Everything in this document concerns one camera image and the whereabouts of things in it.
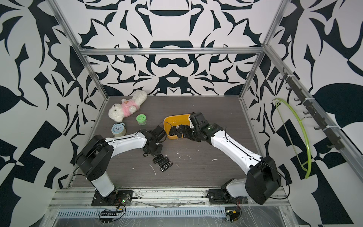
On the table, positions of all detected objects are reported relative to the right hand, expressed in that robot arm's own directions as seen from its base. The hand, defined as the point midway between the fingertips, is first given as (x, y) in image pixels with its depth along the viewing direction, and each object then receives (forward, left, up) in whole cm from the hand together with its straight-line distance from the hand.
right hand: (182, 132), depth 81 cm
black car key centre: (-11, +11, -14) cm, 21 cm away
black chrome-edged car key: (-15, +9, -14) cm, 22 cm away
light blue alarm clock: (+9, +43, -11) cm, 45 cm away
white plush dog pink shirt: (+20, +45, -6) cm, 49 cm away
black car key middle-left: (-10, +15, -14) cm, 22 cm away
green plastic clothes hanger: (-24, -51, +10) cm, 57 cm away
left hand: (-3, +16, -15) cm, 23 cm away
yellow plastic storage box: (+18, +4, -14) cm, 23 cm away
